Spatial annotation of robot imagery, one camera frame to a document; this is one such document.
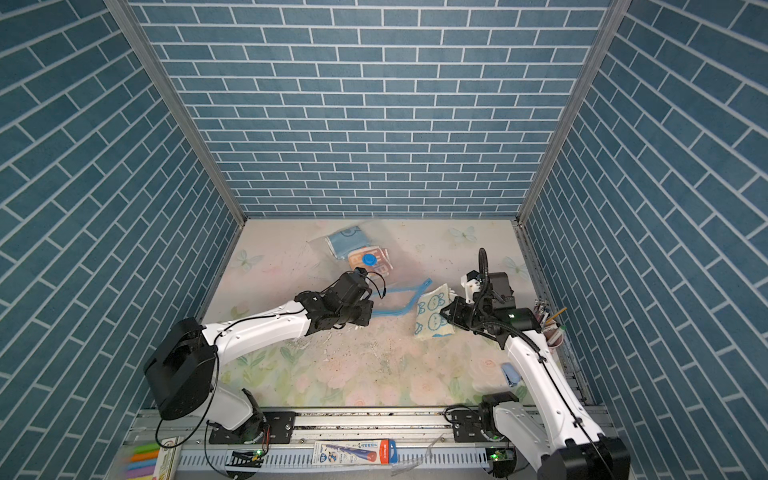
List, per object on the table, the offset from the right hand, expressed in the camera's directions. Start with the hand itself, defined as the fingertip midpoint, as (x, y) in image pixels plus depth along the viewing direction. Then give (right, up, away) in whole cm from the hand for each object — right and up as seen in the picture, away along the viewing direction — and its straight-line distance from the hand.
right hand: (446, 312), depth 79 cm
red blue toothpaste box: (-23, -31, -9) cm, 40 cm away
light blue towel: (-32, +19, +34) cm, 51 cm away
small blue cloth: (+18, -17, +1) cm, 25 cm away
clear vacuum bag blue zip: (-13, +15, +30) cm, 36 cm away
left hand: (-19, -1, +6) cm, 20 cm away
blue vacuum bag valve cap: (-23, +13, +25) cm, 37 cm away
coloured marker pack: (-72, -32, -11) cm, 79 cm away
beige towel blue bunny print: (-4, -3, 0) cm, 5 cm away
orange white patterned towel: (-18, +11, +23) cm, 31 cm away
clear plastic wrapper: (-12, -34, -9) cm, 38 cm away
